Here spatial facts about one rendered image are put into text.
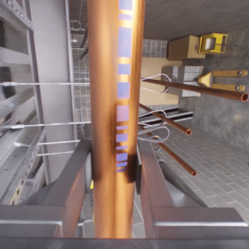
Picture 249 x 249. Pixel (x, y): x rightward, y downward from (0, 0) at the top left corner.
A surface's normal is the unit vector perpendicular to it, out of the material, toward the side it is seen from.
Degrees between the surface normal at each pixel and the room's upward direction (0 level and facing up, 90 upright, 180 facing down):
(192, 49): 90
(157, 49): 90
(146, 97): 90
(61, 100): 90
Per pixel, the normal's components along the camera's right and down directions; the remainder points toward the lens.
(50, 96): 0.27, 0.30
